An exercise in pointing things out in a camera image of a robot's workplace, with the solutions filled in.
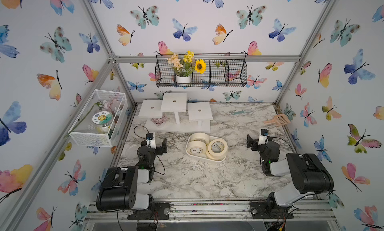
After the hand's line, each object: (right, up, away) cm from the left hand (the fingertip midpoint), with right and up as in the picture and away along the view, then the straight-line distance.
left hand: (159, 137), depth 90 cm
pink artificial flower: (-2, +9, +8) cm, 12 cm away
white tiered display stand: (+11, +12, +18) cm, 25 cm away
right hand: (+59, +2, +1) cm, 59 cm away
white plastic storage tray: (+26, -11, -1) cm, 28 cm away
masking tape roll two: (+22, -7, +3) cm, 23 cm away
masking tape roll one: (+35, -8, +4) cm, 36 cm away
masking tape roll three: (+25, 0, +1) cm, 25 cm away
